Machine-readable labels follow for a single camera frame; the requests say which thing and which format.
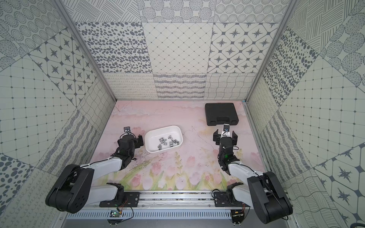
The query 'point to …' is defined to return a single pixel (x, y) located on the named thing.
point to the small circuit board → (114, 213)
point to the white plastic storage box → (151, 138)
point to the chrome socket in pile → (171, 144)
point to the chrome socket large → (162, 140)
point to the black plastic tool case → (219, 113)
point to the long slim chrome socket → (171, 137)
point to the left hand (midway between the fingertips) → (131, 135)
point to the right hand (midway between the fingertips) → (226, 132)
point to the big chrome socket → (176, 141)
